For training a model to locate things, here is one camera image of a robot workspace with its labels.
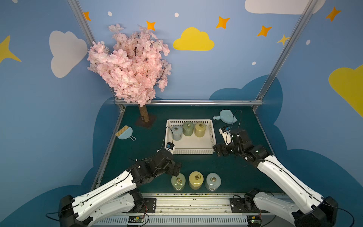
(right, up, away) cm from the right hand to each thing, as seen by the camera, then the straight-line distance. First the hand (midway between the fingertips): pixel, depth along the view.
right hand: (222, 142), depth 79 cm
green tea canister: (-19, +7, +19) cm, 28 cm away
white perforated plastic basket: (-16, -5, +20) cm, 26 cm away
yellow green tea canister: (-11, +6, +19) cm, 23 cm away
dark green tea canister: (-25, -20, -6) cm, 33 cm away
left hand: (-27, -9, -4) cm, 29 cm away
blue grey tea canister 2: (-26, +5, +17) cm, 31 cm away
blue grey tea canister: (-6, -20, -5) cm, 22 cm away
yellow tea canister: (-15, -19, -4) cm, 25 cm away
